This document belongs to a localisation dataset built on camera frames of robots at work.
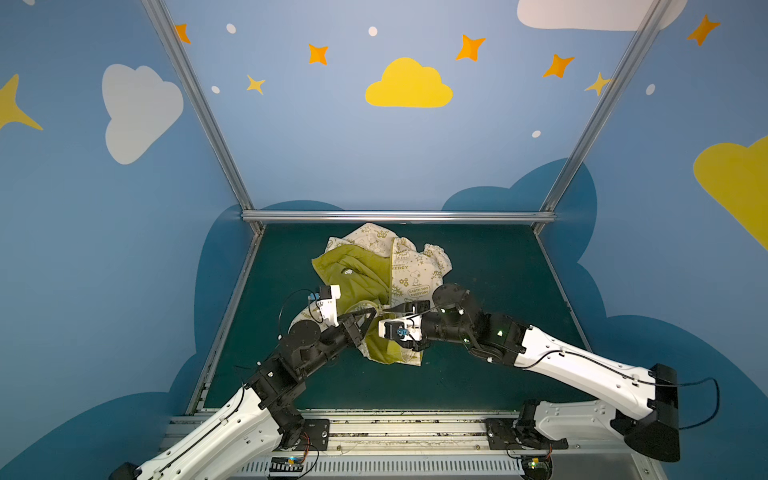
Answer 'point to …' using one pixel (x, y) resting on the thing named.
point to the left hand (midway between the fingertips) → (375, 309)
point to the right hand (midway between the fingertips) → (391, 310)
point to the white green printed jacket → (371, 268)
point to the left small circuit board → (286, 466)
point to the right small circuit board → (537, 467)
